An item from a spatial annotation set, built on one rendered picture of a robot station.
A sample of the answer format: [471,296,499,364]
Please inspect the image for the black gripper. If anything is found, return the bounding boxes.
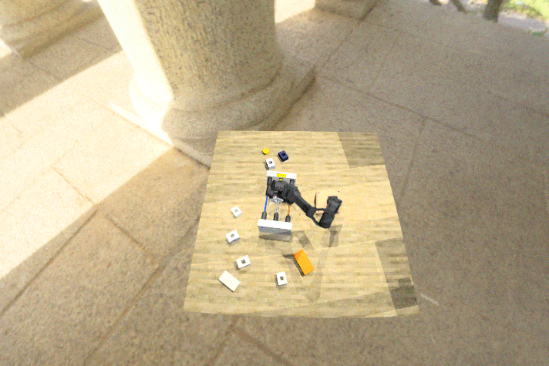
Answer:
[265,186,294,205]

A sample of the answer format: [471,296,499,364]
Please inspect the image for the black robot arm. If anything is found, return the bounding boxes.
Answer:
[271,180,343,229]

